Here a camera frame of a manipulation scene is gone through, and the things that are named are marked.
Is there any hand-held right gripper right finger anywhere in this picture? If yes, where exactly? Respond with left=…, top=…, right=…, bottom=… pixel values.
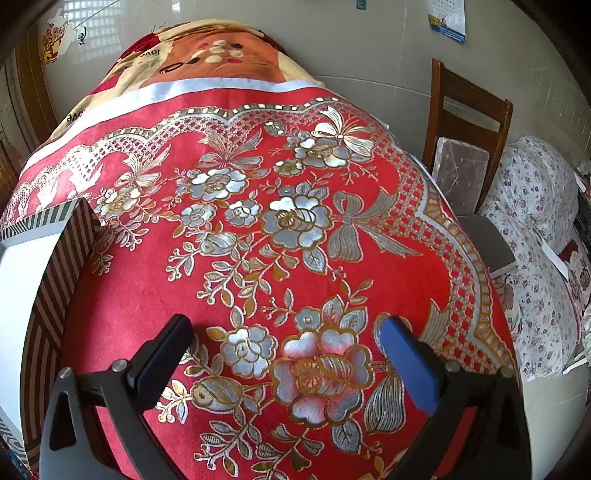
left=376, top=315, right=532, bottom=480

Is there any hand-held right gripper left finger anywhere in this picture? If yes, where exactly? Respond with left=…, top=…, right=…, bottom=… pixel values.
left=39, top=314, right=195, bottom=480

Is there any striped box with white inside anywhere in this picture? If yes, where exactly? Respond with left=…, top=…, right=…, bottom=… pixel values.
left=0, top=198, right=103, bottom=474

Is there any red floral tablecloth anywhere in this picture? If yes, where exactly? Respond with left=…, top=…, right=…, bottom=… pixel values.
left=0, top=80, right=520, bottom=480

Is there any grey stool seat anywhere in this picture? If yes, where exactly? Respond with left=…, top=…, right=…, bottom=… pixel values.
left=457, top=215, right=517, bottom=278

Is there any red patterned cloth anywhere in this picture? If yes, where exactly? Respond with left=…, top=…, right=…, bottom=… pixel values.
left=558, top=240, right=591, bottom=315

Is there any brown chair cushion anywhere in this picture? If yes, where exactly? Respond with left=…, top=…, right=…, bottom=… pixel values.
left=434, top=136, right=490, bottom=217

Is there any floral bedding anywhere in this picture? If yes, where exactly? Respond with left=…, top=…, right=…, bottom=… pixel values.
left=478, top=135, right=591, bottom=381

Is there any wooden chair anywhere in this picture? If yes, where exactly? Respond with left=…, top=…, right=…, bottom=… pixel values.
left=422, top=58, right=514, bottom=217

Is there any orange beige printed blanket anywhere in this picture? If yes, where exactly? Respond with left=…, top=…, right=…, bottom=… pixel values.
left=23, top=18, right=326, bottom=158

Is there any wooden door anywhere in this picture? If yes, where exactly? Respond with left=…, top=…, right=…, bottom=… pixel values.
left=0, top=28, right=58, bottom=213

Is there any red yellow wall sticker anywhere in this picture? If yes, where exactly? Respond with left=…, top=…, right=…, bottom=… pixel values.
left=41, top=13, right=70, bottom=64

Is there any wall calendar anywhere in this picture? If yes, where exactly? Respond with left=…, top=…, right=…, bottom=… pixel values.
left=427, top=0, right=467, bottom=43

